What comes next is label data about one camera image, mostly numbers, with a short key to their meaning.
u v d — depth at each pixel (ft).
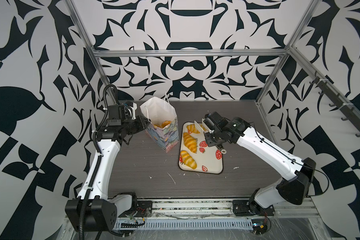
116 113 1.83
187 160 2.85
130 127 2.03
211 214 2.41
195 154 3.03
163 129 2.43
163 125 2.40
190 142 3.07
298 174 1.33
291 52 2.83
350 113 1.79
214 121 1.84
